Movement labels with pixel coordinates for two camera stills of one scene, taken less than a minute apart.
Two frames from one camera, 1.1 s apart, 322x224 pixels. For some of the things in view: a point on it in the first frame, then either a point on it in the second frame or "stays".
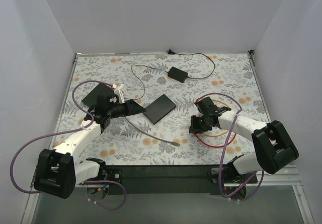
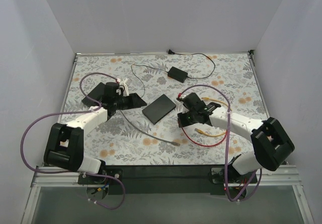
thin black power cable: [170, 51] stays
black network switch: [101, 88] stays
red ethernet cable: [215, 146] to [202, 145]
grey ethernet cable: [172, 143] stays
